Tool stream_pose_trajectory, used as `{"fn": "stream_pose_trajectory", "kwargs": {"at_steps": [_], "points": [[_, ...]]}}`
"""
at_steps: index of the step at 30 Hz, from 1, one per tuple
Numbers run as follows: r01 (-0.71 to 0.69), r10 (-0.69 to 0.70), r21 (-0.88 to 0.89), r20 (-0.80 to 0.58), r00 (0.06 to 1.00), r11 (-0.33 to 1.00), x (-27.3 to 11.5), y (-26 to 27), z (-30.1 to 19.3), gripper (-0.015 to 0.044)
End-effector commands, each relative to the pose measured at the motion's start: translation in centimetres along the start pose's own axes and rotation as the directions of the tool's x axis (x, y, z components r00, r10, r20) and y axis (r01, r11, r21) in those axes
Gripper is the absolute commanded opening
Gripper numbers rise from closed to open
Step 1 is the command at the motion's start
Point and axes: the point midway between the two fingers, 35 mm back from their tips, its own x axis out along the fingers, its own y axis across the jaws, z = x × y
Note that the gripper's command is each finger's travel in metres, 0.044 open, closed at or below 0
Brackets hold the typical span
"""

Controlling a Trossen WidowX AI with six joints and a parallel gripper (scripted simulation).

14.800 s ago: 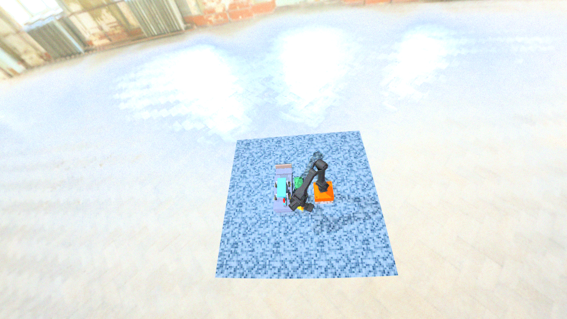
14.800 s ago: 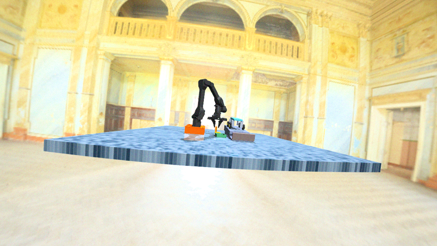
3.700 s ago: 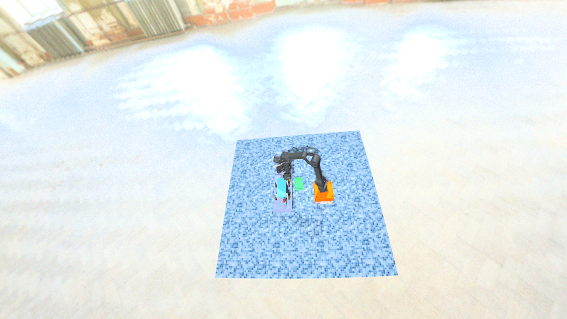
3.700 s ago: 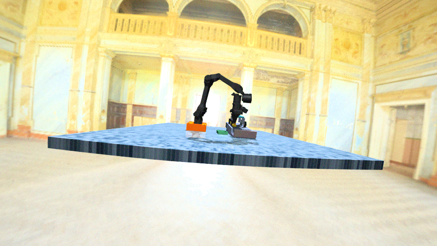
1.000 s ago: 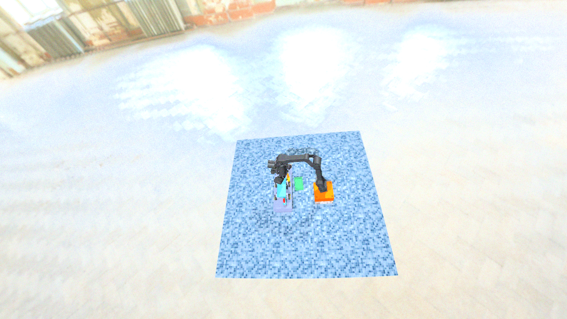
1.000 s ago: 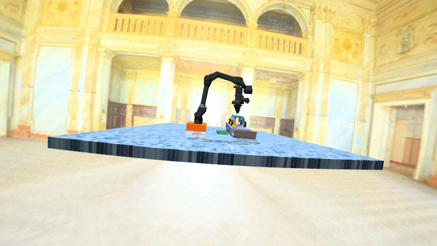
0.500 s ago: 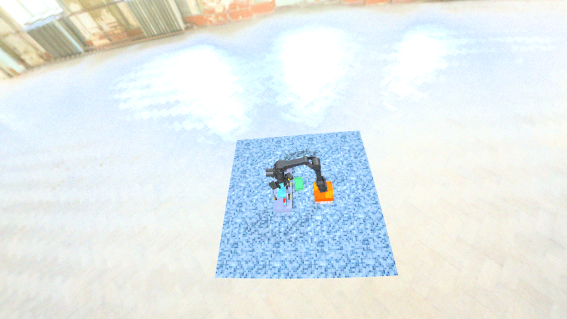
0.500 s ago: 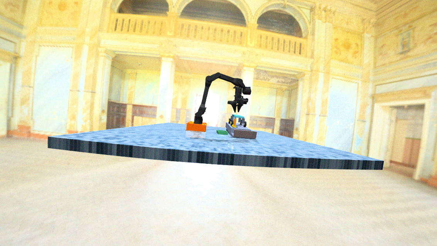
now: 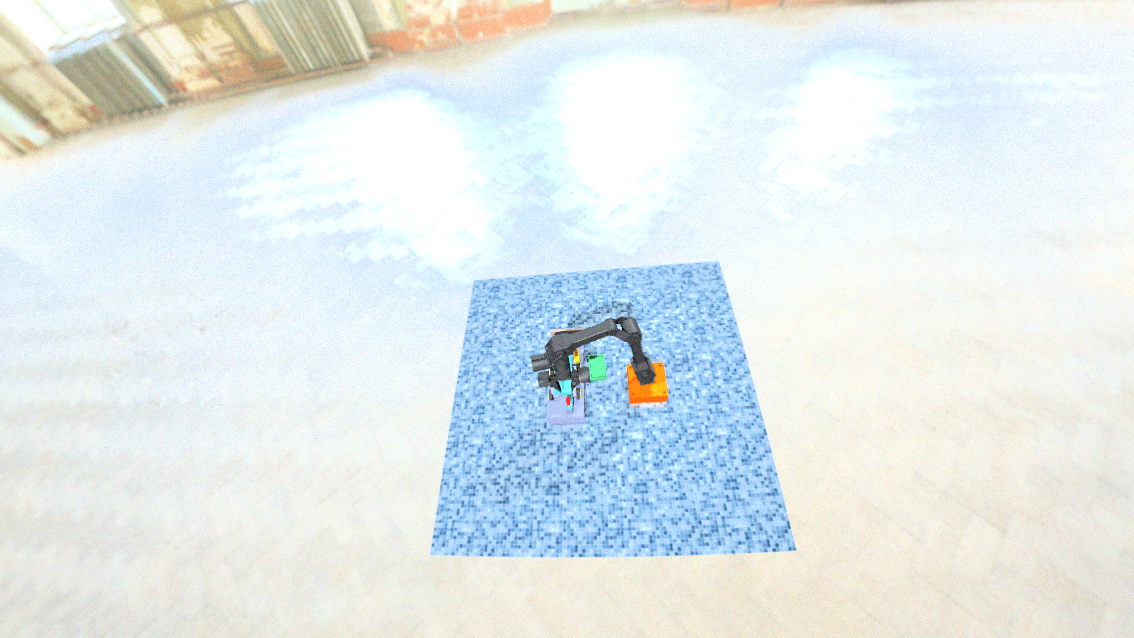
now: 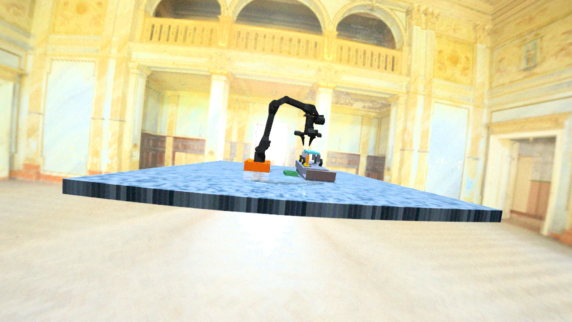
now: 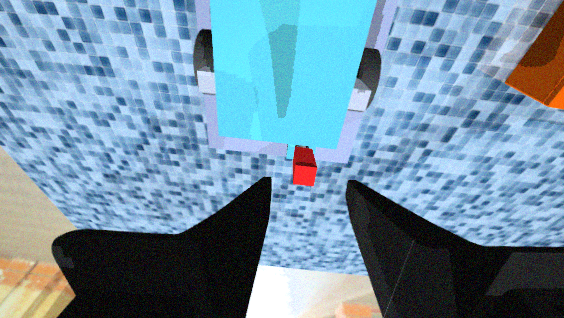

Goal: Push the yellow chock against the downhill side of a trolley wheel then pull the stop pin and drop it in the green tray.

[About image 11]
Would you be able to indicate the red-headed stop pin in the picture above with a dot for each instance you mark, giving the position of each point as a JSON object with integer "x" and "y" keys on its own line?
{"x": 304, "y": 166}

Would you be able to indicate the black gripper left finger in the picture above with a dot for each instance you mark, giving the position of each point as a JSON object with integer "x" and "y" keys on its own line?
{"x": 213, "y": 263}

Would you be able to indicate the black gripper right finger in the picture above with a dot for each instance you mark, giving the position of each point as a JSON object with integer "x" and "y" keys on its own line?
{"x": 420, "y": 270}

